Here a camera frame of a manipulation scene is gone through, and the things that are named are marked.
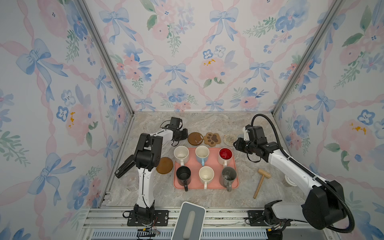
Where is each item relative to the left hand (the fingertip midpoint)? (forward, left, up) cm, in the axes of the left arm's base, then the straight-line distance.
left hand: (189, 134), depth 106 cm
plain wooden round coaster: (-23, +14, -1) cm, 27 cm away
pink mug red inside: (-17, -23, +2) cm, 29 cm away
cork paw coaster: (-4, -16, 0) cm, 16 cm away
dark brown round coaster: (-4, -4, 0) cm, 5 cm away
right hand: (-16, -27, +13) cm, 34 cm away
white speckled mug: (-17, +4, +1) cm, 17 cm away
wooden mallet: (-29, -45, 0) cm, 53 cm away
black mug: (-30, +2, +1) cm, 30 cm away
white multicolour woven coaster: (-4, -28, -1) cm, 28 cm away
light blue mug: (-17, -8, +5) cm, 20 cm away
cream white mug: (-30, -11, +1) cm, 32 cm away
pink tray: (-30, -3, +1) cm, 30 cm away
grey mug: (-31, -23, +6) cm, 39 cm away
